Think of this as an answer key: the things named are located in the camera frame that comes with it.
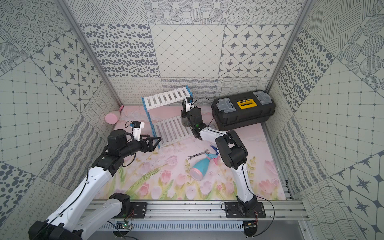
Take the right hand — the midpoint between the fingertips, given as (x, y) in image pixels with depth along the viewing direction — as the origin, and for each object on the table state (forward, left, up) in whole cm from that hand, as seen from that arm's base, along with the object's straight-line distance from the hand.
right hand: (185, 102), depth 94 cm
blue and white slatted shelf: (-8, +11, -19) cm, 23 cm away
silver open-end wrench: (-23, -13, -22) cm, 35 cm away
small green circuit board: (-63, +28, -22) cm, 72 cm away
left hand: (-27, +15, +3) cm, 30 cm away
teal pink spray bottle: (-40, -9, -13) cm, 43 cm away
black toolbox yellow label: (-5, -29, -4) cm, 29 cm away
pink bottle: (-2, +53, -13) cm, 54 cm away
